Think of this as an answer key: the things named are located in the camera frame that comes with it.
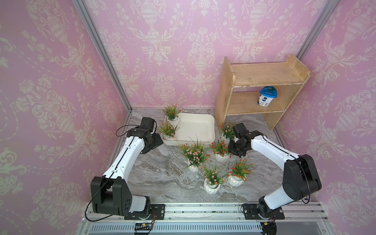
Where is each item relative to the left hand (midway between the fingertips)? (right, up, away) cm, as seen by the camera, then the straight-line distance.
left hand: (157, 144), depth 84 cm
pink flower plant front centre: (+31, -15, -13) cm, 36 cm away
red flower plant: (+5, +8, +7) cm, 12 cm away
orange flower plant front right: (+44, -13, -10) cm, 47 cm away
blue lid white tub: (+65, +30, +3) cm, 72 cm away
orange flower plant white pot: (+7, +19, +16) cm, 26 cm away
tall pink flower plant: (+22, -4, -5) cm, 23 cm away
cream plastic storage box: (+21, +10, +28) cm, 37 cm away
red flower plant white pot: (+37, -3, -1) cm, 37 cm away
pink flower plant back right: (+42, +7, +5) cm, 43 cm away
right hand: (+43, -5, +5) cm, 44 cm away
